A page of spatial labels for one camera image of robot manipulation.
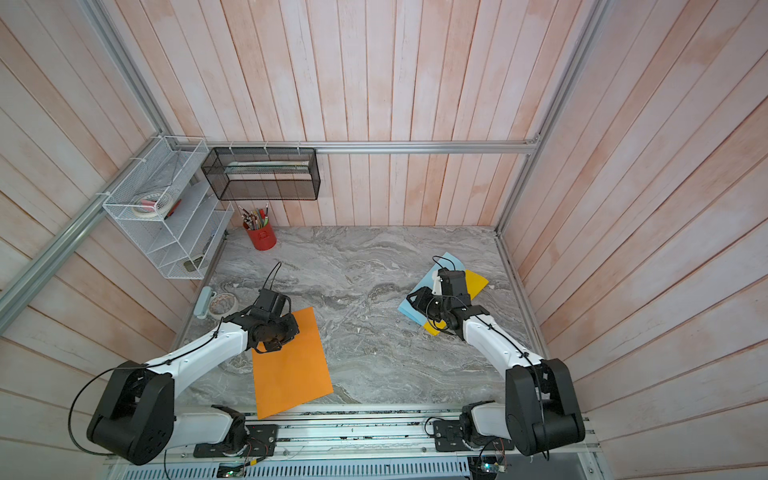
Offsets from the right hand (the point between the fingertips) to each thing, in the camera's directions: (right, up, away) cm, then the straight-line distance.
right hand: (410, 296), depth 88 cm
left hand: (-34, -12, 0) cm, 36 cm away
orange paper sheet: (-34, -22, -5) cm, 40 cm away
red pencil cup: (-53, +19, +21) cm, 60 cm away
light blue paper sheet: (+15, +10, +19) cm, 26 cm away
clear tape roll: (-63, -4, +10) cm, 64 cm away
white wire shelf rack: (-62, +16, -10) cm, 65 cm away
